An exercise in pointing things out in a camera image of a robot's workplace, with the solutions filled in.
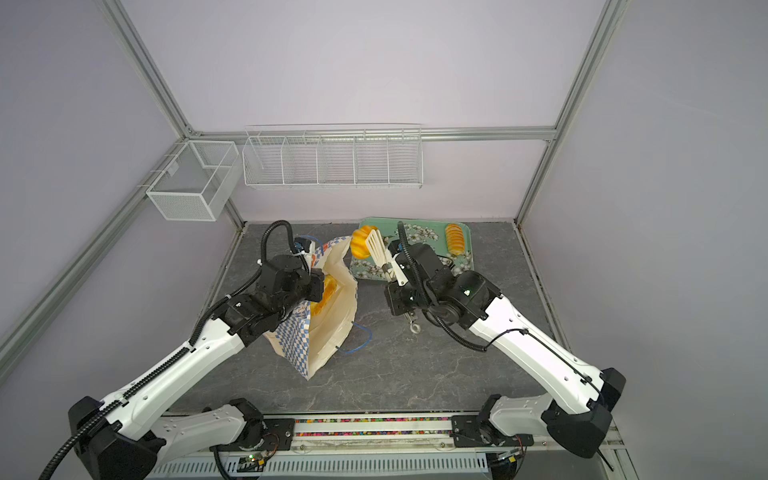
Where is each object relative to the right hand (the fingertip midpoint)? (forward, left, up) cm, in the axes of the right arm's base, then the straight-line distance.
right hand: (388, 293), depth 68 cm
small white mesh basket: (+47, +64, -1) cm, 80 cm away
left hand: (+8, +18, -3) cm, 20 cm away
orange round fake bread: (+11, +7, +5) cm, 14 cm away
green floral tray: (+45, -15, -28) cm, 55 cm away
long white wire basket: (+57, +4, 0) cm, 58 cm away
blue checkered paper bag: (-9, +18, -7) cm, 21 cm away
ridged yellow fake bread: (+39, -23, -25) cm, 52 cm away
